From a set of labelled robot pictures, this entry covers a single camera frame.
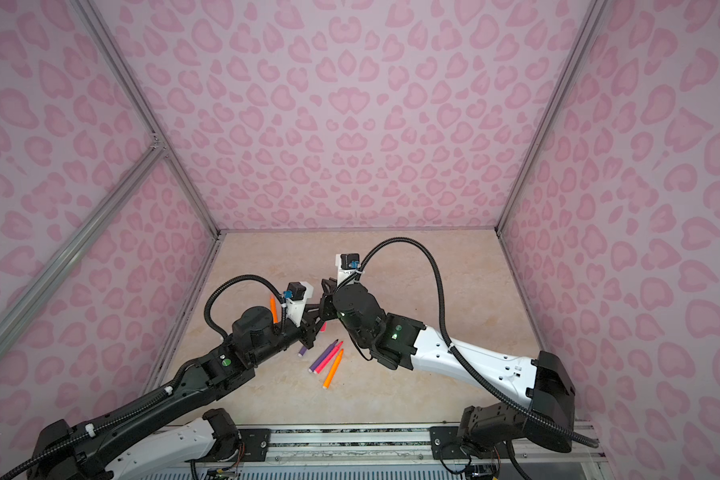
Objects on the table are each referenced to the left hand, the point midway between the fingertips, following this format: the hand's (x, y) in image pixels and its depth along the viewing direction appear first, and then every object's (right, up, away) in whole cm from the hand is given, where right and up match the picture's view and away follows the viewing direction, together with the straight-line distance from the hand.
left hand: (331, 303), depth 70 cm
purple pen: (-5, -18, +17) cm, 26 cm away
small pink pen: (-2, -6, 0) cm, 6 cm away
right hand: (-2, +5, -3) cm, 6 cm away
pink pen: (-3, -19, +17) cm, 26 cm away
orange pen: (-1, -21, +15) cm, 26 cm away
